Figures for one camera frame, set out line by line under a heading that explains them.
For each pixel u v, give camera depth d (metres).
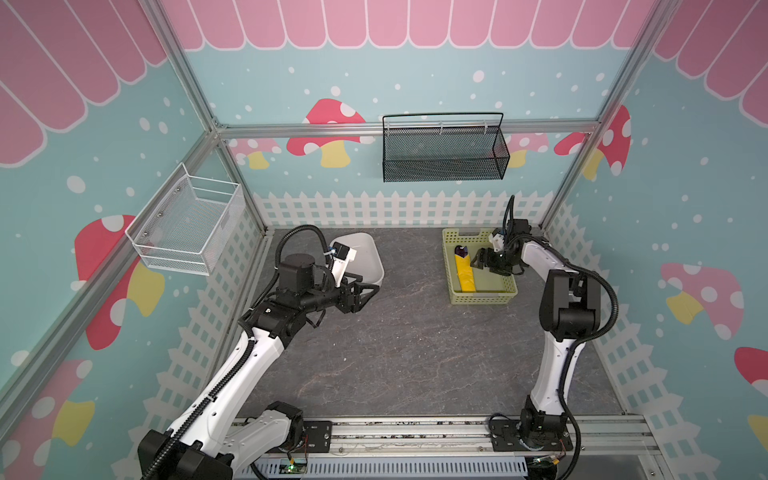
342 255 0.63
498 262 0.90
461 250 1.10
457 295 0.95
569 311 0.57
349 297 0.63
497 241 0.96
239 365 0.45
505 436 0.74
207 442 0.39
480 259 0.94
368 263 1.08
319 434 0.74
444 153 1.44
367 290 0.70
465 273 1.06
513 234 0.85
